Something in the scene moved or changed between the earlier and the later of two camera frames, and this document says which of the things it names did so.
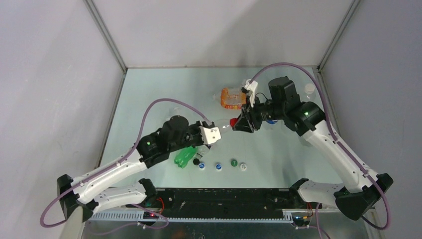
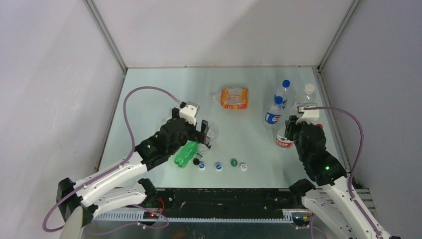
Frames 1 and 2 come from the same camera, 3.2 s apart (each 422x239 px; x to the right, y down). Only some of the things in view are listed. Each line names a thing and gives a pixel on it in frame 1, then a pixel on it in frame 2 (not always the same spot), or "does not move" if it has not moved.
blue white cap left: x=201 y=166 does not move
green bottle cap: x=234 y=163 does not move
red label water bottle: x=224 y=127 -> x=281 y=141
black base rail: x=223 y=203 does not move
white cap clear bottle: x=309 y=92 does not move
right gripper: x=247 y=121 -> x=291 y=124
